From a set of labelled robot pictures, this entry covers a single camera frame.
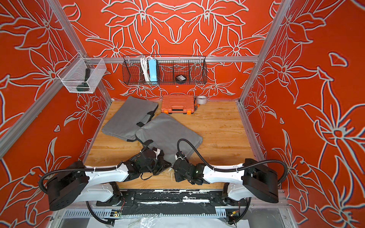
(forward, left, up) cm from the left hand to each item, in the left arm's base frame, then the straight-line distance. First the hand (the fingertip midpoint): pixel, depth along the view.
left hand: (173, 164), depth 80 cm
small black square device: (+50, -1, +23) cm, 55 cm away
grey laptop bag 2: (+21, +8, 0) cm, 23 cm away
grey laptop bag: (+40, +35, -3) cm, 53 cm away
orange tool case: (+49, +1, 0) cm, 49 cm away
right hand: (-3, -1, -3) cm, 5 cm away
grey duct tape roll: (+57, -18, -2) cm, 60 cm away
